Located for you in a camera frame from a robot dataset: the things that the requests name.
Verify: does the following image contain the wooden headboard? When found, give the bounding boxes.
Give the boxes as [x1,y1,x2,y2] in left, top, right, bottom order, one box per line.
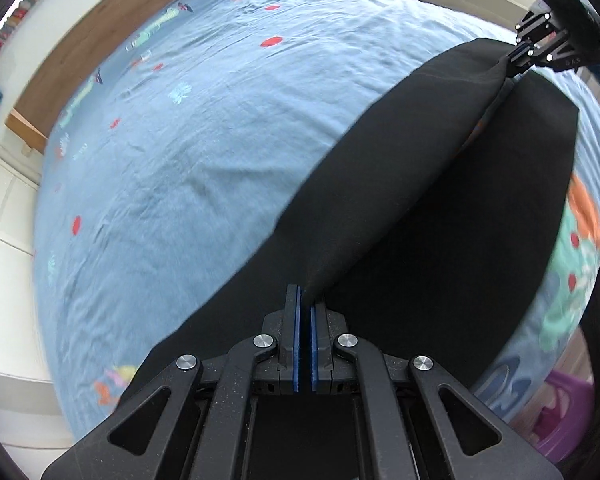
[3,0,173,153]

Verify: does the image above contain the blue patterned bed sheet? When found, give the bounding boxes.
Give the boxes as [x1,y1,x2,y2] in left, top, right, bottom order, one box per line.
[34,0,600,438]

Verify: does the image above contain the black pants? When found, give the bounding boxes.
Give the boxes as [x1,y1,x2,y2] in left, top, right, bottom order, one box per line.
[126,39,579,396]

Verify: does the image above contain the purple plastic basket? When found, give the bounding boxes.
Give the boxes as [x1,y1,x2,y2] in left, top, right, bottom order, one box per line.
[532,370,595,464]

